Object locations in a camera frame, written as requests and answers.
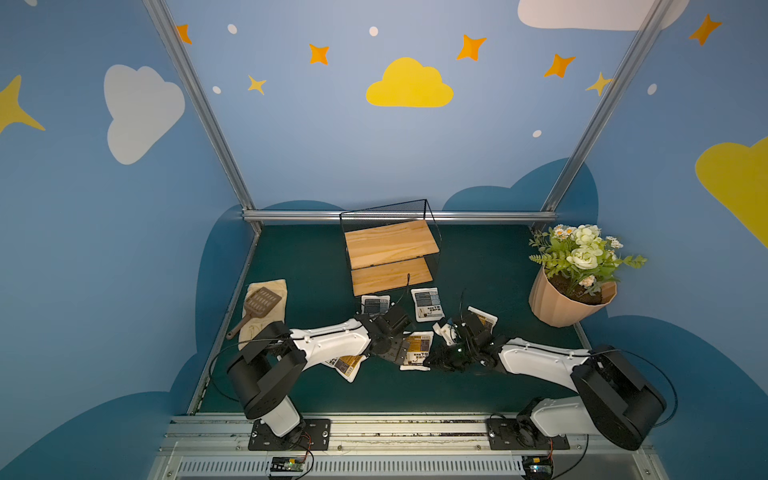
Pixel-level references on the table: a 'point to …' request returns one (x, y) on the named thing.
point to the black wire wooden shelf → (390, 246)
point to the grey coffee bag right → (427, 304)
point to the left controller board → (287, 464)
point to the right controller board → (537, 467)
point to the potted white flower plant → (579, 273)
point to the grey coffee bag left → (375, 304)
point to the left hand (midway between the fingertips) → (390, 343)
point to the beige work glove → (254, 327)
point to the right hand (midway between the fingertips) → (427, 360)
